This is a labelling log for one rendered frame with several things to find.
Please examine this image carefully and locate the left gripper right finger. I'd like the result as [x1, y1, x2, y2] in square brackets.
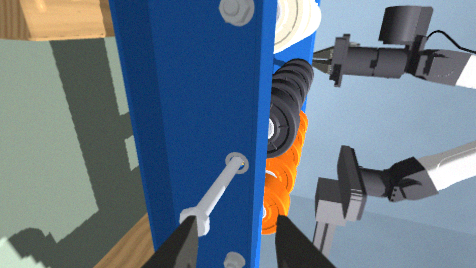
[275, 215, 336, 268]

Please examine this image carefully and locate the light brown wooden block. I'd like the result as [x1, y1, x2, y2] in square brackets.
[93, 213, 155, 268]
[0, 0, 115, 41]

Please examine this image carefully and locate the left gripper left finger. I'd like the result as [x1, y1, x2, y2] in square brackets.
[141, 215, 198, 268]

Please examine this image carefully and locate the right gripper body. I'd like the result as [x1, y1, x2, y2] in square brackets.
[329, 34, 377, 87]

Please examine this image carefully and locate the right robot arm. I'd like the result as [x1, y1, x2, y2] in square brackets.
[351, 5, 476, 220]

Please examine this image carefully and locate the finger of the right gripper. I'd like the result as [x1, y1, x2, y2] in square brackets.
[312, 46, 334, 59]
[311, 59, 332, 74]

